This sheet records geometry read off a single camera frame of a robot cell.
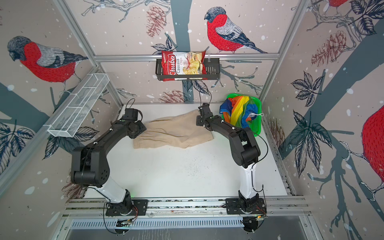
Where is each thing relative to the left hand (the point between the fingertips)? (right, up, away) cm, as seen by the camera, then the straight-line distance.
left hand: (141, 128), depth 92 cm
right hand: (+37, +4, +8) cm, 38 cm away
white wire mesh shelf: (-28, +14, -13) cm, 34 cm away
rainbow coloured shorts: (+63, +12, +4) cm, 64 cm away
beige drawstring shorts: (+23, -2, +11) cm, 26 cm away
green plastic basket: (+78, +1, +15) cm, 79 cm away
